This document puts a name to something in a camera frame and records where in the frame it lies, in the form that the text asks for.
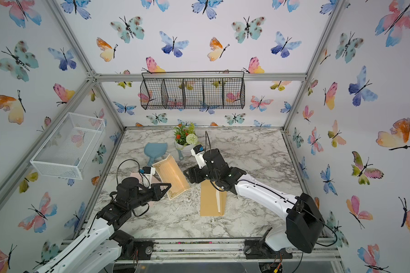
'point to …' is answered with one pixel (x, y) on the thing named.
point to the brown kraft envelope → (208, 201)
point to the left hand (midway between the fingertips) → (172, 185)
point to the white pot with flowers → (185, 137)
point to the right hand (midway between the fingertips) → (190, 168)
